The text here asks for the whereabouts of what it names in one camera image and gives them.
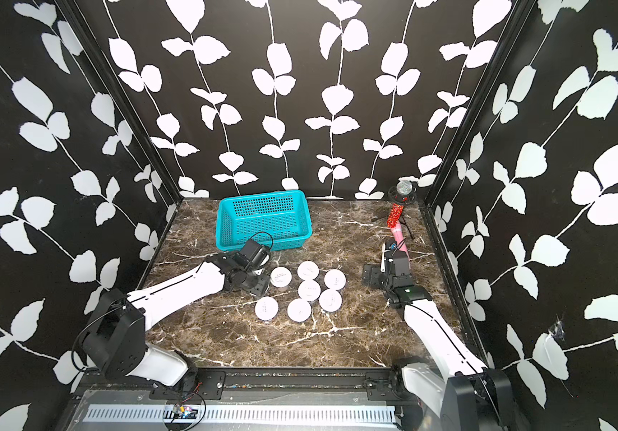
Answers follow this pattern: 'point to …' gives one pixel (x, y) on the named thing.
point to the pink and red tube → (393, 222)
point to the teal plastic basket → (278, 219)
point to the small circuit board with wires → (182, 411)
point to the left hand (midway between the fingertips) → (261, 278)
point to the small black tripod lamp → (404, 192)
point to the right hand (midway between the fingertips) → (376, 263)
